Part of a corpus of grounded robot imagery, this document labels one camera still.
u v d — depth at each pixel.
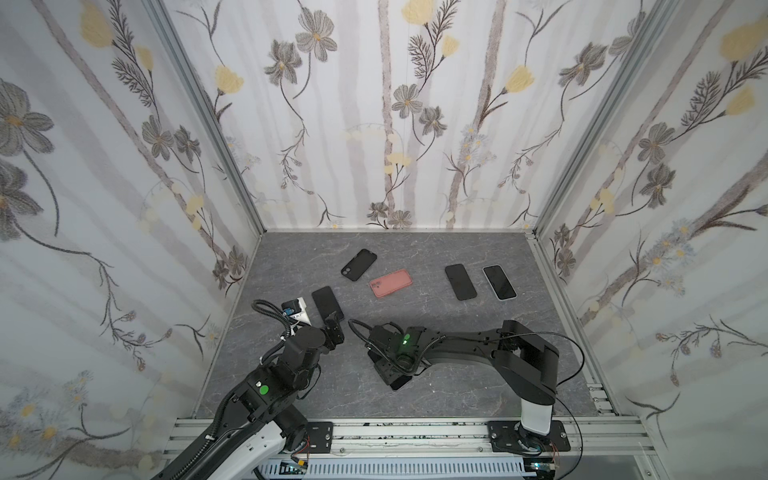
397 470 0.70
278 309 0.61
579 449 0.73
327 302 1.05
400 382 0.81
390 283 1.05
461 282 1.10
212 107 0.86
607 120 0.86
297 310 0.63
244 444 0.49
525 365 0.47
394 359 0.64
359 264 1.11
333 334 0.67
